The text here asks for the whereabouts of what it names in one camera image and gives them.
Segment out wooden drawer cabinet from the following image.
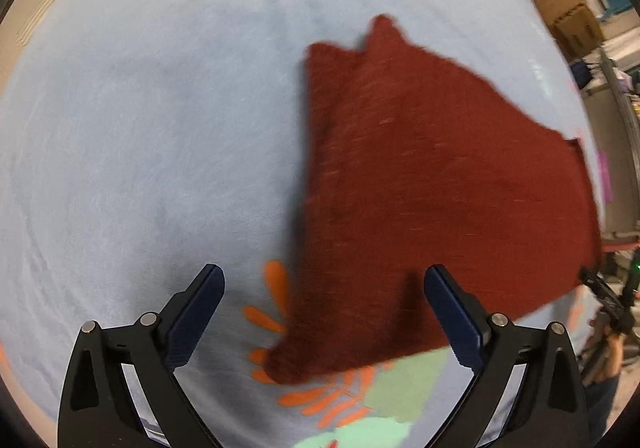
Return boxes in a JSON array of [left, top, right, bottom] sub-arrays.
[[533, 0, 604, 62]]

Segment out dark red knitted sweater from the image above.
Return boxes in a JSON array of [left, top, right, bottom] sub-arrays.
[[265, 16, 602, 384]]

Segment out dark blue bag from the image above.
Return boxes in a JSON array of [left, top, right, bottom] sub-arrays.
[[570, 60, 593, 90]]

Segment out blue patterned bed blanket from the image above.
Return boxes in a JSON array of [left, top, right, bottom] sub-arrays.
[[1, 0, 597, 447]]

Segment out purple plastic stool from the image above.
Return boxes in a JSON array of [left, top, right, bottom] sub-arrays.
[[598, 149, 614, 203]]

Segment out grey desk edge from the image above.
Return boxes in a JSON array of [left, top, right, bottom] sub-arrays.
[[582, 48, 639, 242]]

